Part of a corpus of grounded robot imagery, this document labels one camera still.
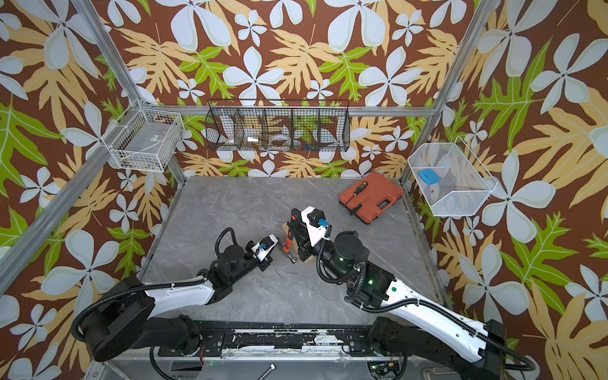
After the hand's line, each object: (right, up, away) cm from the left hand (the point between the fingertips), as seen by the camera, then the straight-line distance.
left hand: (275, 237), depth 82 cm
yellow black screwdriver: (+36, +18, +25) cm, 48 cm away
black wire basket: (0, +45, +14) cm, 47 cm away
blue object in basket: (+56, +22, +4) cm, 61 cm away
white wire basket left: (-46, +34, +2) cm, 57 cm away
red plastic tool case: (+43, +17, +26) cm, 53 cm away
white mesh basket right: (+64, +20, +1) cm, 67 cm away
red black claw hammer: (+5, -2, -8) cm, 10 cm away
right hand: (+6, +7, -21) cm, 23 cm away
